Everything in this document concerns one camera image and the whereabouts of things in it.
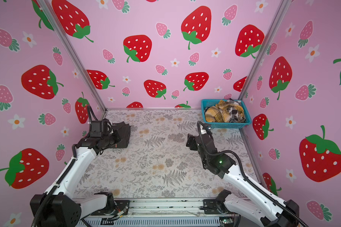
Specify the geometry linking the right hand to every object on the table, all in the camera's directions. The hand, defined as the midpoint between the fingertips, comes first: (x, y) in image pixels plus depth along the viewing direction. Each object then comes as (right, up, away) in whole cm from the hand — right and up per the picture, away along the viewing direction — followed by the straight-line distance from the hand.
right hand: (194, 134), depth 74 cm
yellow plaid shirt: (+32, +15, +31) cm, 47 cm away
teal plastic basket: (+15, +23, +41) cm, 49 cm away
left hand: (-42, 0, +7) cm, 42 cm away
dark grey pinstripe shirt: (-50, 0, +32) cm, 59 cm away
